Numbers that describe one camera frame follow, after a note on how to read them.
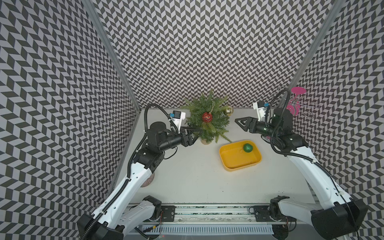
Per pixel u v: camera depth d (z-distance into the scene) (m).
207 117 0.71
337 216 0.36
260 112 0.63
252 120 0.61
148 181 0.81
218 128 0.87
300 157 0.47
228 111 0.78
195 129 0.67
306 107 0.92
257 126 0.62
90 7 0.71
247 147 0.92
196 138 0.61
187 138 0.57
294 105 0.79
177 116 0.60
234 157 0.91
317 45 0.79
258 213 0.73
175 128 0.57
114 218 0.38
